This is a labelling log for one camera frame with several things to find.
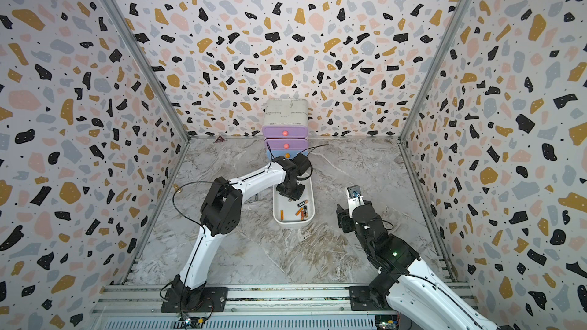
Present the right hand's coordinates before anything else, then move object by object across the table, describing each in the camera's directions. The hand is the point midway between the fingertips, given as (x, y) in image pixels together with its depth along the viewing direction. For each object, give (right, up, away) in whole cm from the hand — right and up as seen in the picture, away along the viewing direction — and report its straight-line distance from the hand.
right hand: (348, 203), depth 76 cm
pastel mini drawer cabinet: (-23, +28, +22) cm, 42 cm away
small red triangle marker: (-60, +25, +45) cm, 79 cm away
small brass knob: (-70, +3, +23) cm, 74 cm away
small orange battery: (-24, -8, +19) cm, 32 cm away
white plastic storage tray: (-17, -7, +19) cm, 26 cm away
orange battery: (-17, -7, +19) cm, 27 cm away
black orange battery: (-16, -4, +21) cm, 27 cm away
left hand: (-18, -1, +21) cm, 28 cm away
